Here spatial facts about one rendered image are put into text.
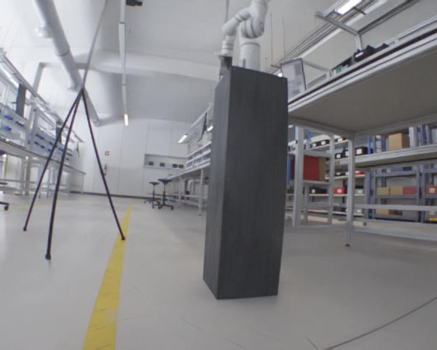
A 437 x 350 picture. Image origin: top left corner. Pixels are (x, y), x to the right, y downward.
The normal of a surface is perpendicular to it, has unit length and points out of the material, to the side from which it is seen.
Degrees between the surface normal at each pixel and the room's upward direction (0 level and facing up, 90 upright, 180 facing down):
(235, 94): 90
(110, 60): 90
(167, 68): 90
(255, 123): 90
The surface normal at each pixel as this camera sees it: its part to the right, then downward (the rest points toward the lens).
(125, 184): 0.31, -0.06
